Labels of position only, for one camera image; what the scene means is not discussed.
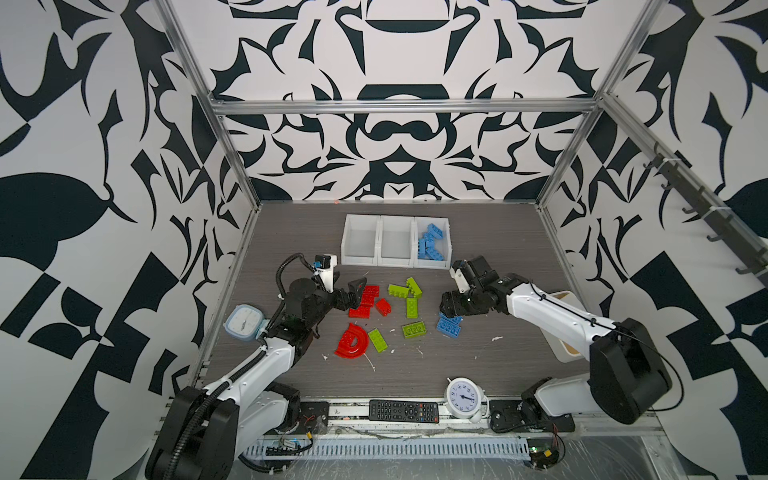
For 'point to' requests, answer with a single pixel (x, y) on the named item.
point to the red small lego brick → (383, 307)
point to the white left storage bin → (359, 240)
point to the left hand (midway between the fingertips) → (351, 271)
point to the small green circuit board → (542, 452)
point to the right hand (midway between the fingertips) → (451, 304)
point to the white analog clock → (465, 399)
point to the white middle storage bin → (395, 244)
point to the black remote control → (403, 411)
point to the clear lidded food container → (245, 322)
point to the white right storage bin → (442, 245)
